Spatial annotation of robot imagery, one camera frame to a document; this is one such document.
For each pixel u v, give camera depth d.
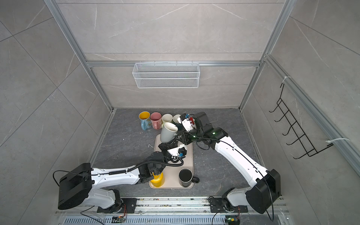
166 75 1.01
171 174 0.82
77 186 0.42
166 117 1.04
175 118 1.01
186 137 0.63
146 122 1.01
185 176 0.75
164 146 0.65
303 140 0.63
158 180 0.73
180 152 0.62
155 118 1.02
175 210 0.73
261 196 0.38
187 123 0.68
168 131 0.70
